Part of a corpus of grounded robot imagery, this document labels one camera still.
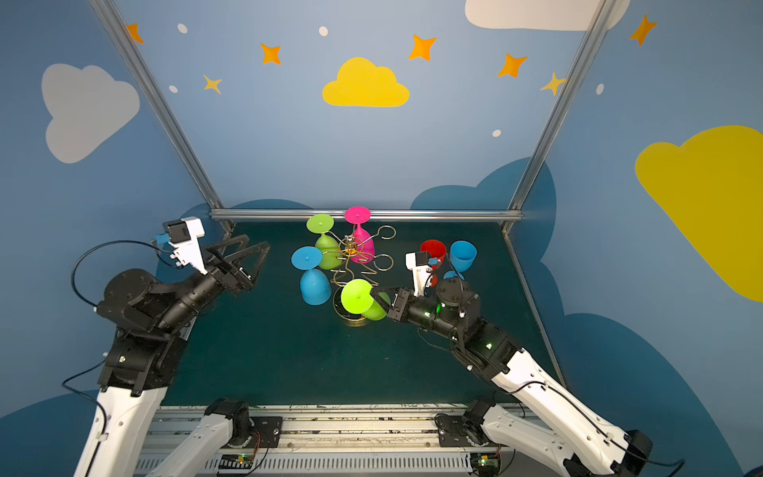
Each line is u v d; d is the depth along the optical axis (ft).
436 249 3.13
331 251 2.88
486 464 2.40
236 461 2.39
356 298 2.05
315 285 2.55
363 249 2.51
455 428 2.46
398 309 1.75
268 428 2.44
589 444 1.30
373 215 2.75
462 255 3.10
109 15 2.25
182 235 1.49
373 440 2.41
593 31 2.37
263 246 1.68
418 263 1.89
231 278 1.57
